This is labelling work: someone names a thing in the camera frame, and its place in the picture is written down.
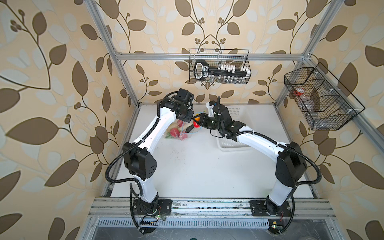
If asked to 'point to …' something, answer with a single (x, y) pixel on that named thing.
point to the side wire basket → (327, 105)
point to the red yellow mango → (196, 125)
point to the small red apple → (180, 123)
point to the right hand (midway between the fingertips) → (195, 119)
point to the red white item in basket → (299, 91)
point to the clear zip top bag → (179, 129)
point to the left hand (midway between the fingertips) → (188, 114)
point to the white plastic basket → (238, 113)
